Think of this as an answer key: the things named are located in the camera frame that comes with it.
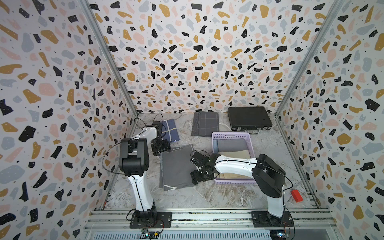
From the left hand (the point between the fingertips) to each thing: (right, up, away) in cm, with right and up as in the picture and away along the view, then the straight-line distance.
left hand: (166, 151), depth 99 cm
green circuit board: (-1, -35, -28) cm, 45 cm away
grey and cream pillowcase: (+46, +2, -1) cm, 46 cm away
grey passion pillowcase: (+7, -9, -6) cm, 13 cm away
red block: (+74, -21, -19) cm, 80 cm away
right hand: (+20, -15, -13) cm, 28 cm away
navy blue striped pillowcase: (+1, +11, +11) cm, 15 cm away
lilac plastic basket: (+45, +10, +6) cm, 46 cm away
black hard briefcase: (+62, +22, +16) cm, 67 cm away
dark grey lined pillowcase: (+26, +19, +15) cm, 35 cm away
